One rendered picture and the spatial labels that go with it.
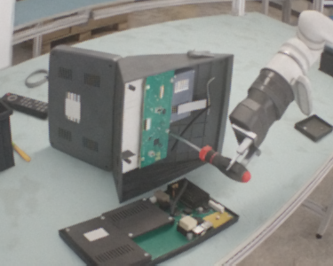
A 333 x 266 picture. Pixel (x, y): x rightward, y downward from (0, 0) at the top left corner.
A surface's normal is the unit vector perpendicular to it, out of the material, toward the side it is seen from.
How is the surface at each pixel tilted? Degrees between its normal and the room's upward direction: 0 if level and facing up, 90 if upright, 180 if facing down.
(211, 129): 90
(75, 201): 0
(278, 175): 0
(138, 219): 0
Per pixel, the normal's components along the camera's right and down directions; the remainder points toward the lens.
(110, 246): 0.07, -0.87
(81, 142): -0.46, 0.40
